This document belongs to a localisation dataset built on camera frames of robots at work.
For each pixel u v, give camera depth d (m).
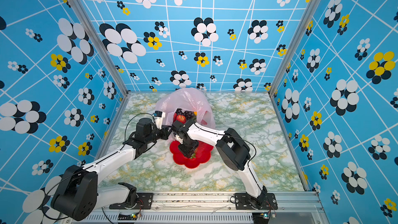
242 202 0.72
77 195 0.41
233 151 0.52
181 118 0.97
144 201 0.74
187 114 1.02
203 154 0.88
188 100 0.97
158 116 0.75
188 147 0.79
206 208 0.72
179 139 0.83
